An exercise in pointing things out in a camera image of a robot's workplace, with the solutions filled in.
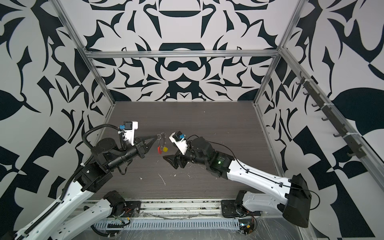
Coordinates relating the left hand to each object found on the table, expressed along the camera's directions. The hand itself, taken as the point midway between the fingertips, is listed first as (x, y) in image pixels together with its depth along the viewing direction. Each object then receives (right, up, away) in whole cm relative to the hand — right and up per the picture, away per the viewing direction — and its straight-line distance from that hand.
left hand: (157, 134), depth 62 cm
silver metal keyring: (+1, -1, +2) cm, 2 cm away
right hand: (+4, -8, +4) cm, 10 cm away
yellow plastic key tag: (+1, -9, +14) cm, 17 cm away
